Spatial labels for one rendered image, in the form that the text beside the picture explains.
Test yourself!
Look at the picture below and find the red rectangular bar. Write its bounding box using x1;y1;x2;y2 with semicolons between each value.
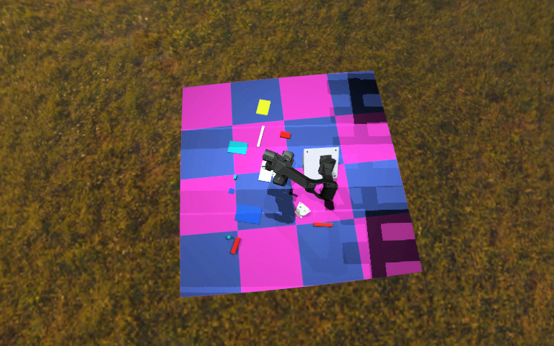
231;237;240;254

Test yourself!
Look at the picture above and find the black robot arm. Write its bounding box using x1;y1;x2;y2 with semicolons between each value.
262;149;339;201

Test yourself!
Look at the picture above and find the yellow rectangular block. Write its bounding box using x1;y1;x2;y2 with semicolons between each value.
256;99;271;115

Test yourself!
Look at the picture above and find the cyan flat plate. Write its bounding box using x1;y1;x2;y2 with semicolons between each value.
227;141;248;155

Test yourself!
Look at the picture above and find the blue flat square plate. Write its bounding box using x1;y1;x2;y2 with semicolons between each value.
234;204;262;224

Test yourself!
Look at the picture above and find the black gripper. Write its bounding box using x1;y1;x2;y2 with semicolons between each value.
273;150;294;186

